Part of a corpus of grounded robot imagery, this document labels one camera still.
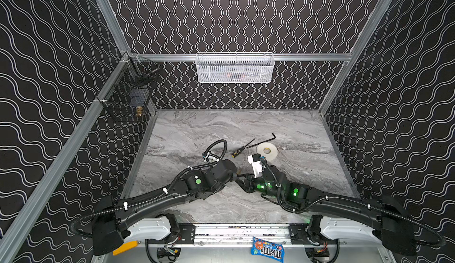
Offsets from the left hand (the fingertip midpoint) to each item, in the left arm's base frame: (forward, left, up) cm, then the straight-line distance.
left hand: (239, 171), depth 73 cm
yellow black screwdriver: (+18, +3, -17) cm, 25 cm away
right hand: (-3, +2, -2) cm, 4 cm away
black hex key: (+28, -14, -18) cm, 36 cm away
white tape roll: (+23, -17, -18) cm, 34 cm away
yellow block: (-26, +45, -17) cm, 54 cm away
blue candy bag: (-24, -10, -18) cm, 31 cm away
